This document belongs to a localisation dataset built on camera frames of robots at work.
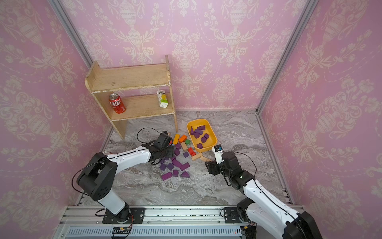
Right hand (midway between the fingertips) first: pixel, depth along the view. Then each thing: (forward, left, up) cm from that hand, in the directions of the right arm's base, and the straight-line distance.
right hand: (211, 160), depth 83 cm
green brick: (+20, +13, -10) cm, 26 cm away
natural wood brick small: (+8, +8, -9) cm, 14 cm away
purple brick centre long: (+4, +21, -9) cm, 23 cm away
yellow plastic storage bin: (+25, +3, -9) cm, 27 cm away
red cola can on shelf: (+28, +52, +21) cm, 62 cm away
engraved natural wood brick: (+6, +2, -9) cm, 11 cm away
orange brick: (+21, +16, -8) cm, 28 cm away
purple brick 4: (+15, +5, -8) cm, 18 cm away
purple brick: (+20, +2, -9) cm, 22 cm away
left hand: (+10, +24, -6) cm, 26 cm away
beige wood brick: (+15, +16, -7) cm, 23 cm away
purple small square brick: (-3, +21, -9) cm, 23 cm away
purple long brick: (+26, +4, -8) cm, 28 cm away
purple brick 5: (+1, +29, -8) cm, 30 cm away
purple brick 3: (+30, +2, -7) cm, 31 cm away
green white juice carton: (+34, +27, +17) cm, 47 cm away
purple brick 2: (-4, +26, -10) cm, 28 cm away
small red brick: (+11, +11, -9) cm, 18 cm away
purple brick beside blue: (+15, +20, -8) cm, 26 cm away
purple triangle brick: (-4, +15, -8) cm, 18 cm away
